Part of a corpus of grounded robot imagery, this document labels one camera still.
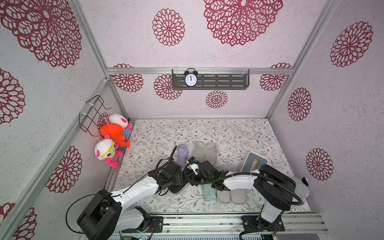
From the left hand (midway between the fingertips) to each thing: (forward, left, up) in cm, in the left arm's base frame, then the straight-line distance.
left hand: (178, 178), depth 87 cm
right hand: (+3, -5, +3) cm, 7 cm away
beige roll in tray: (+9, -48, -2) cm, 49 cm away
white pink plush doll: (+32, +37, +16) cm, 51 cm away
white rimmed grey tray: (+11, -43, +1) cm, 45 cm away
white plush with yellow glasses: (+10, +39, +16) cm, 43 cm away
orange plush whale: (+26, +41, +11) cm, 50 cm away
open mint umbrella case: (-9, -32, -1) cm, 34 cm away
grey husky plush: (-11, -56, +19) cm, 60 cm away
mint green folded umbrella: (-9, -18, +2) cm, 20 cm away
